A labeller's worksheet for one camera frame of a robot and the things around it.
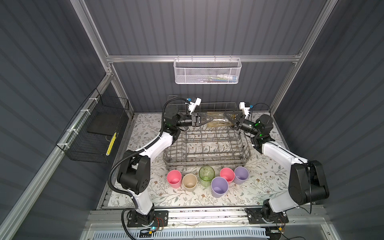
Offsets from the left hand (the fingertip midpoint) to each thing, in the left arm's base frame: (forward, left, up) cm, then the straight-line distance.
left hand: (216, 123), depth 67 cm
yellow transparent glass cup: (+4, -2, -2) cm, 4 cm away
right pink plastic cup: (-12, -9, -29) cm, 32 cm away
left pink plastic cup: (-12, +22, -35) cm, 43 cm away
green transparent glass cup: (-13, +4, -28) cm, 31 cm away
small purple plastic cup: (-11, -16, -31) cm, 37 cm away
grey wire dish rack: (+13, +2, -31) cm, 34 cm away
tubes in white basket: (+38, -6, -1) cm, 38 cm away
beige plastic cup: (-14, +13, -35) cm, 40 cm away
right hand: (+5, -5, -2) cm, 8 cm away
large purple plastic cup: (-18, -4, -33) cm, 37 cm away
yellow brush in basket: (-6, +49, -8) cm, 50 cm away
